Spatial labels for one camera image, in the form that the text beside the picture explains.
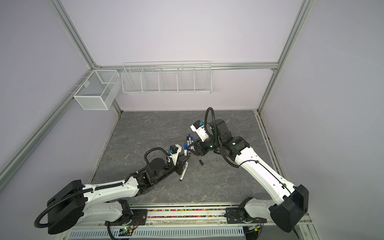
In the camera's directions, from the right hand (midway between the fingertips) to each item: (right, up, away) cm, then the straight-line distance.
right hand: (191, 147), depth 71 cm
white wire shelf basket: (-15, +42, +27) cm, 52 cm away
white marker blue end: (-3, -1, 0) cm, 3 cm away
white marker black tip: (-3, 0, +31) cm, 31 cm away
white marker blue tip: (-1, +1, +31) cm, 32 cm away
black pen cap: (+5, -12, +23) cm, 26 cm away
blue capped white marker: (-2, +1, +31) cm, 32 cm away
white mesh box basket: (-63, +33, +28) cm, 76 cm away
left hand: (-1, -6, +5) cm, 7 cm away
